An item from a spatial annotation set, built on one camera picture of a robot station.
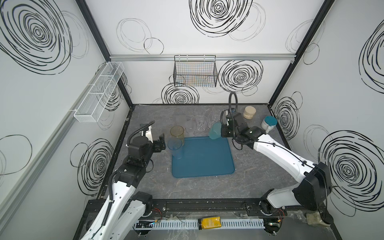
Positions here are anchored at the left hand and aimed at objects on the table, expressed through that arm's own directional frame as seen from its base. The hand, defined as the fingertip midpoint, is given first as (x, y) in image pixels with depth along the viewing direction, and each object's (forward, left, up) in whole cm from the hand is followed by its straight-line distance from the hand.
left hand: (156, 134), depth 73 cm
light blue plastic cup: (+5, -7, -19) cm, 21 cm away
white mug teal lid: (+23, -69, -17) cm, 74 cm away
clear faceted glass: (+25, -23, -21) cm, 40 cm away
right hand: (+8, -33, -5) cm, 35 cm away
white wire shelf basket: (+8, +32, +9) cm, 35 cm away
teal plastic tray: (0, -25, -24) cm, 34 cm away
